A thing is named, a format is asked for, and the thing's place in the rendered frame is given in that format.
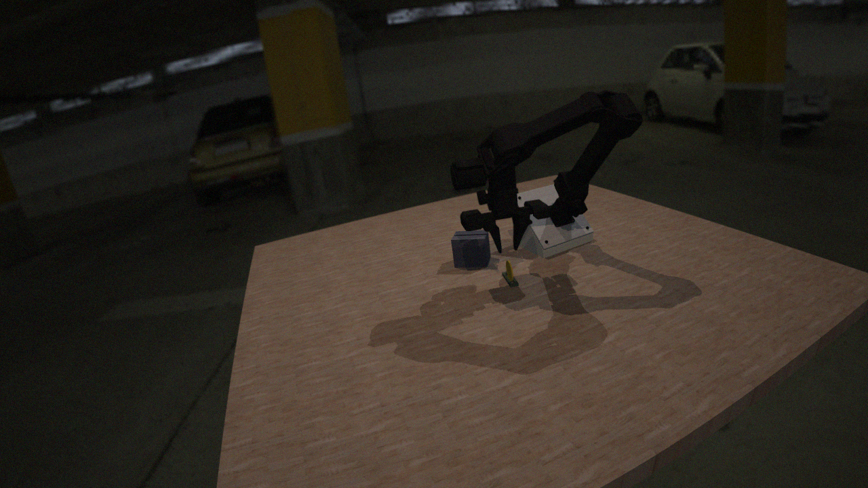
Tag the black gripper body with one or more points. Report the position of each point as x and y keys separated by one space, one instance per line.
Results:
x=503 y=200

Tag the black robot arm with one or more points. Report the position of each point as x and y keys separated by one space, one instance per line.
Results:
x=511 y=144

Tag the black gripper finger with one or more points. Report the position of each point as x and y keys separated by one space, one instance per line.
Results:
x=495 y=233
x=519 y=230

